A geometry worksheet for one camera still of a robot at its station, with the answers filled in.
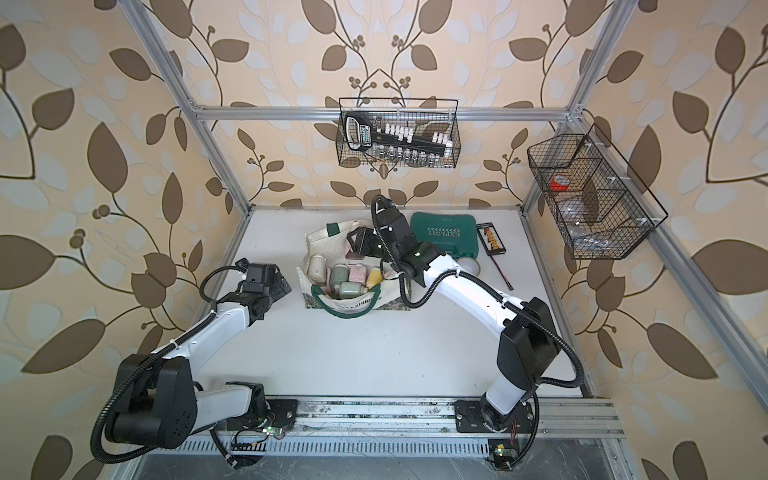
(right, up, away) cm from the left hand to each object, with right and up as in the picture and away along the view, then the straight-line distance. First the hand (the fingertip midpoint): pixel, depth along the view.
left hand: (264, 286), depth 89 cm
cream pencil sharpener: (+17, +6, -5) cm, 19 cm away
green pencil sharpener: (+22, +3, +5) cm, 23 cm away
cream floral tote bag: (+20, +14, -1) cm, 24 cm away
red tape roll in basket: (+84, +30, -8) cm, 90 cm away
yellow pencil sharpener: (+33, +2, +3) cm, 33 cm away
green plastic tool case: (+61, +16, +18) cm, 66 cm away
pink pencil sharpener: (+27, +3, +5) cm, 28 cm away
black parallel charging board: (+75, +13, +20) cm, 78 cm away
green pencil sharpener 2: (+26, 0, -2) cm, 26 cm away
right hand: (+29, +15, -10) cm, 34 cm away
